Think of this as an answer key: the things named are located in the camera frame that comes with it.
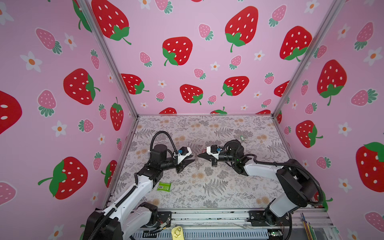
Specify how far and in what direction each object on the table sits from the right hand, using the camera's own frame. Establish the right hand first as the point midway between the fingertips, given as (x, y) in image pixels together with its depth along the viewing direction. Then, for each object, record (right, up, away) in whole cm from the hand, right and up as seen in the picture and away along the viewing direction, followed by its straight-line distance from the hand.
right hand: (198, 154), depth 76 cm
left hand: (-3, -1, 0) cm, 4 cm away
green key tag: (+32, +7, +31) cm, 45 cm away
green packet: (-19, -20, +8) cm, 29 cm away
